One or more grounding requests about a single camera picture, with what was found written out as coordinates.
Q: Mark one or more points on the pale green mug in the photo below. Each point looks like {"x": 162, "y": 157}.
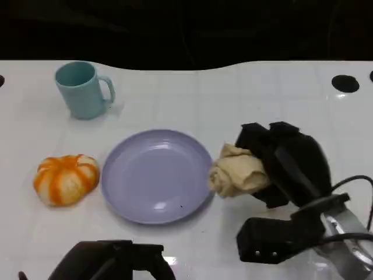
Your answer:
{"x": 83, "y": 94}

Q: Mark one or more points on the beige towel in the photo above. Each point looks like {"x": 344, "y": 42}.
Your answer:
{"x": 239, "y": 172}

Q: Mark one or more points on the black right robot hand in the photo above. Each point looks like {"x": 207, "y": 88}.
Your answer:
{"x": 294, "y": 163}

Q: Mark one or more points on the orange and white bread roll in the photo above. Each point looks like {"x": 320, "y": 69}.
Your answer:
{"x": 65, "y": 181}

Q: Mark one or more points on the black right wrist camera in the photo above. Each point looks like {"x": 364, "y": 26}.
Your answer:
{"x": 277, "y": 239}

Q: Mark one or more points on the lilac plate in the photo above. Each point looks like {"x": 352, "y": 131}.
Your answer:
{"x": 156, "y": 176}

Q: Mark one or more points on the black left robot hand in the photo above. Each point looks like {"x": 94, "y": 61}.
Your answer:
{"x": 110, "y": 262}

